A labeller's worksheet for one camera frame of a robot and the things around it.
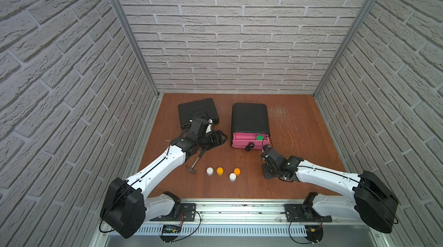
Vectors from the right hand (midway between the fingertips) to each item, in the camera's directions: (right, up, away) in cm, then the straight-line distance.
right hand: (267, 169), depth 86 cm
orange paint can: (-16, 0, -2) cm, 16 cm away
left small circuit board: (-45, -22, -14) cm, 52 cm away
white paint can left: (-29, 0, -3) cm, 29 cm away
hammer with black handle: (-39, 0, 0) cm, 39 cm away
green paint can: (-5, +17, -5) cm, 18 cm away
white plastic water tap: (-28, +23, -20) cm, 41 cm away
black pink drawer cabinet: (-9, +22, -2) cm, 24 cm away
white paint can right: (-18, -2, -4) cm, 19 cm away
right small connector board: (+15, -20, -17) cm, 30 cm away
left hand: (-24, +19, -4) cm, 31 cm away
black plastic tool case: (-35, +31, +20) cm, 51 cm away
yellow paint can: (-24, 0, -2) cm, 24 cm away
